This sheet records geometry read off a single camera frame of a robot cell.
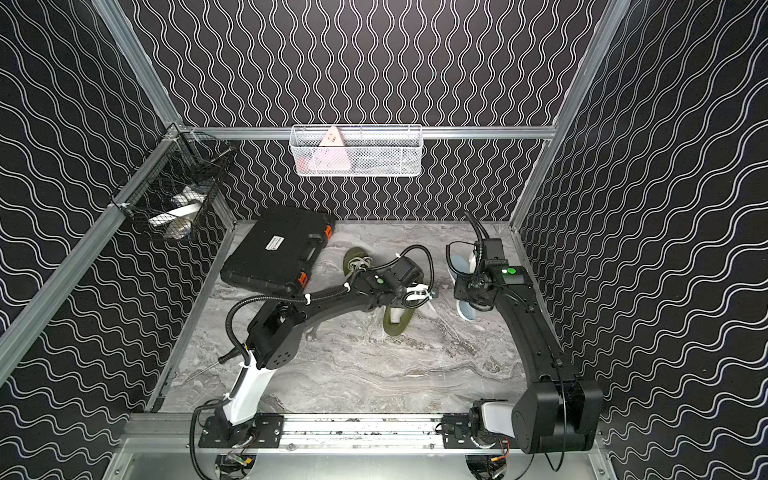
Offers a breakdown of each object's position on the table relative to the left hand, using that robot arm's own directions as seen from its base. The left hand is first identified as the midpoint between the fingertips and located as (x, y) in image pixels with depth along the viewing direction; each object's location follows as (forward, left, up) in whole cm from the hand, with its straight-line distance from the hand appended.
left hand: (405, 278), depth 92 cm
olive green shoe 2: (-14, +2, -6) cm, 15 cm away
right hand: (-7, -16, +7) cm, 19 cm away
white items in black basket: (+3, +65, +17) cm, 67 cm away
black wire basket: (+15, +73, +16) cm, 77 cm away
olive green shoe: (+7, +16, -1) cm, 18 cm away
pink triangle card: (+26, +25, +25) cm, 44 cm away
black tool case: (+11, +44, -4) cm, 45 cm away
